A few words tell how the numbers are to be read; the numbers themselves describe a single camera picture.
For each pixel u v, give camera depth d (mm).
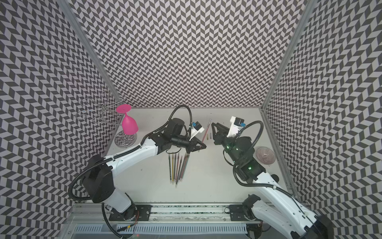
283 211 433
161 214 738
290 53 829
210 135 645
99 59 931
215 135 630
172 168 875
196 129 679
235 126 588
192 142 662
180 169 868
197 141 707
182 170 867
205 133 693
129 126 825
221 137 588
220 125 660
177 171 867
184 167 886
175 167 880
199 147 721
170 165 889
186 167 887
